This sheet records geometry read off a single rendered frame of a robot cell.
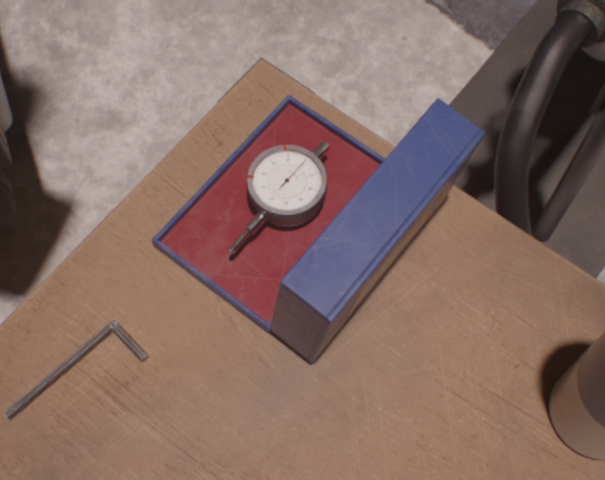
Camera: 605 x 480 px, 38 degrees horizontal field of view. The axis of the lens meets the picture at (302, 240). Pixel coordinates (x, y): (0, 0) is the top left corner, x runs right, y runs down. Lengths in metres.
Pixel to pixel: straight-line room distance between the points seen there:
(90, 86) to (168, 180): 0.65
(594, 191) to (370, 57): 0.37
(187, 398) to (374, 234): 0.18
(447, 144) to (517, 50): 0.80
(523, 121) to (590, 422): 0.31
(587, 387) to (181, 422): 0.26
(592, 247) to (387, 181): 0.70
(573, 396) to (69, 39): 1.00
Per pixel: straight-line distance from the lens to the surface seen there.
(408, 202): 0.53
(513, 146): 0.79
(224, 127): 0.69
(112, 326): 0.63
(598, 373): 0.53
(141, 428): 0.61
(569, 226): 1.22
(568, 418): 0.59
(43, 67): 1.36
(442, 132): 0.56
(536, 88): 0.79
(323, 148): 0.65
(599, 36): 0.83
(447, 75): 1.31
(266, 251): 0.64
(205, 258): 0.64
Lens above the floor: 1.06
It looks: 65 degrees down
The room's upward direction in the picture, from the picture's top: straight up
